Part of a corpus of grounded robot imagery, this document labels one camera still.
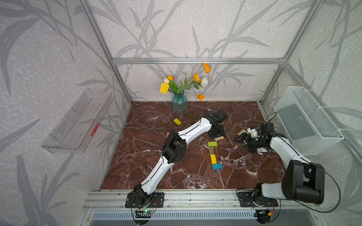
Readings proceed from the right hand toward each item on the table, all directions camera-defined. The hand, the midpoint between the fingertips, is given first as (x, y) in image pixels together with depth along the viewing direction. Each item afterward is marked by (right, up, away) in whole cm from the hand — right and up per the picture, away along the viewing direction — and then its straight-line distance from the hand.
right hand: (238, 142), depth 86 cm
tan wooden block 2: (-16, -6, +5) cm, 18 cm away
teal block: (-13, -14, -1) cm, 20 cm away
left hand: (-8, +2, +5) cm, 10 cm away
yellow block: (-40, +12, +22) cm, 47 cm away
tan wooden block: (-11, +2, +1) cm, 12 cm away
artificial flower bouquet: (-44, +38, +14) cm, 60 cm away
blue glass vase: (-38, +25, +19) cm, 49 cm away
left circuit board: (-53, -35, -14) cm, 64 cm away
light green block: (-14, -3, +10) cm, 17 cm away
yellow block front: (-15, -11, +2) cm, 19 cm away
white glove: (+9, +5, +15) cm, 18 cm away
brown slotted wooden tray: (-2, +3, +14) cm, 14 cm away
